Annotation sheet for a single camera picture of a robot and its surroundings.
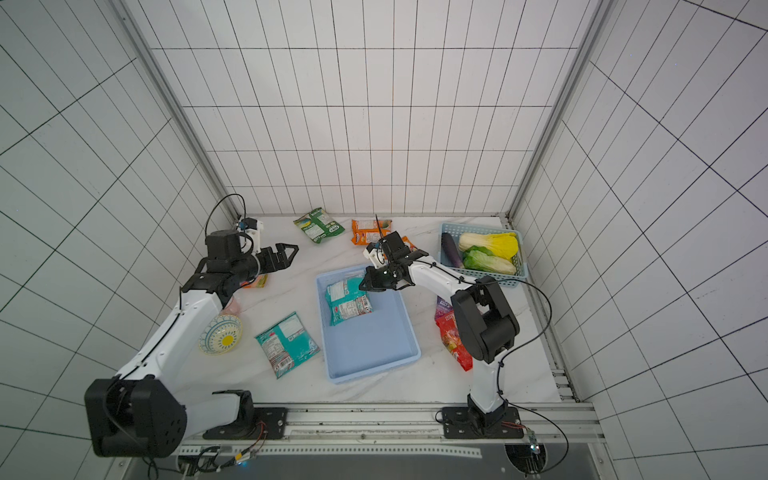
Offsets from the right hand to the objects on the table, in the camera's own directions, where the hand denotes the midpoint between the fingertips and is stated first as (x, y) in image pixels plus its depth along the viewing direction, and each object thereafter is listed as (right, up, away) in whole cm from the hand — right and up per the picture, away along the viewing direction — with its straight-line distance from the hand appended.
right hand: (351, 289), depth 88 cm
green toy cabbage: (+41, +9, +9) cm, 43 cm away
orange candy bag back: (+3, +18, +24) cm, 30 cm away
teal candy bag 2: (-19, -16, -3) cm, 24 cm away
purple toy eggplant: (+34, +11, +18) cm, 40 cm away
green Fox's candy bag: (-16, +21, +26) cm, 37 cm away
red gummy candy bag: (+28, -9, -1) cm, 30 cm away
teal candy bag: (-2, -4, +1) cm, 4 cm away
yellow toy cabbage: (+51, +13, +12) cm, 54 cm away
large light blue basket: (+8, -15, -2) cm, 17 cm away
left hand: (-19, +10, -6) cm, 22 cm away
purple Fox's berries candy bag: (+28, -7, +4) cm, 30 cm away
